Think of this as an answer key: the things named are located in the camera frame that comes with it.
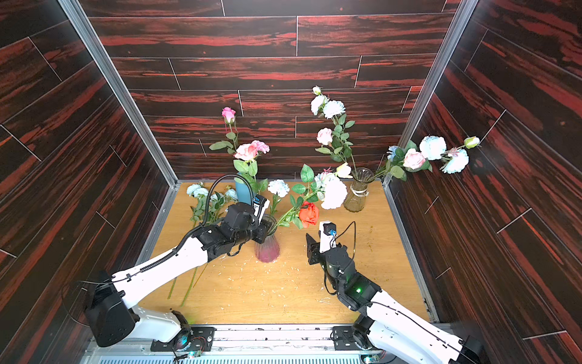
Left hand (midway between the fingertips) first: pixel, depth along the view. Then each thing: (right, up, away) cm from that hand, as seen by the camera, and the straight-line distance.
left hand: (271, 223), depth 79 cm
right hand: (+17, -3, -3) cm, 17 cm away
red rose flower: (+12, +4, -15) cm, 20 cm away
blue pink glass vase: (-2, -13, +11) cm, 17 cm away
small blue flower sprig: (-28, +6, +23) cm, 36 cm away
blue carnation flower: (+3, +13, -7) cm, 15 cm away
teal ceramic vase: (-14, +12, +18) cm, 25 cm away
